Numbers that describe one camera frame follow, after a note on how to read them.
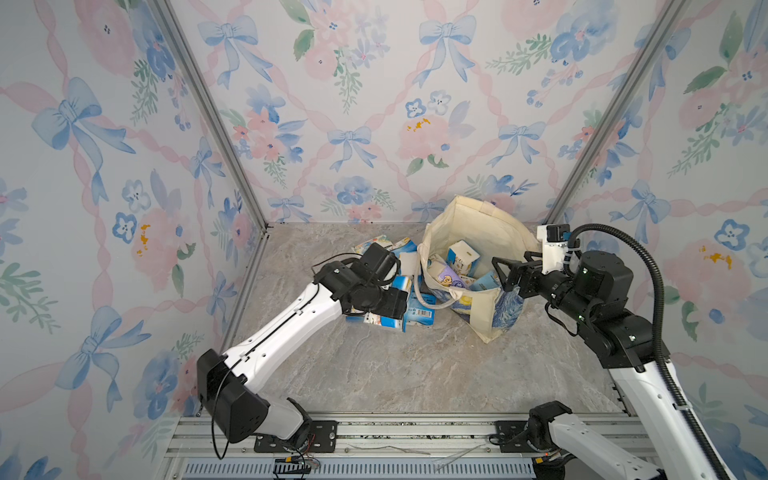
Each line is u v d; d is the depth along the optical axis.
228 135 0.93
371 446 0.73
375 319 0.70
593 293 0.45
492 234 0.90
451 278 0.80
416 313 0.88
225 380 0.40
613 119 0.88
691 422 0.38
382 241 1.07
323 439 0.74
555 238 0.52
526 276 0.55
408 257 0.95
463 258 0.94
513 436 0.70
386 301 0.66
